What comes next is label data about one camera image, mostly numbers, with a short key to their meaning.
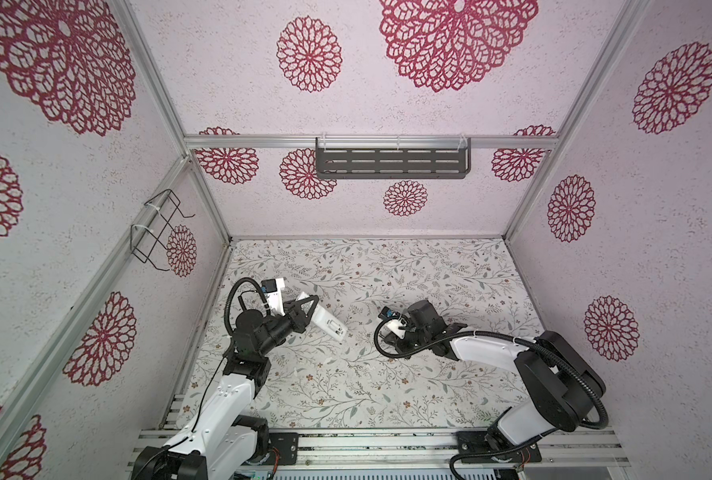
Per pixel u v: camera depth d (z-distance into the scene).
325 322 0.77
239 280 0.60
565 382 0.45
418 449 0.75
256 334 0.60
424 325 0.71
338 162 1.00
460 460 0.73
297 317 0.69
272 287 0.69
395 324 0.80
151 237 0.76
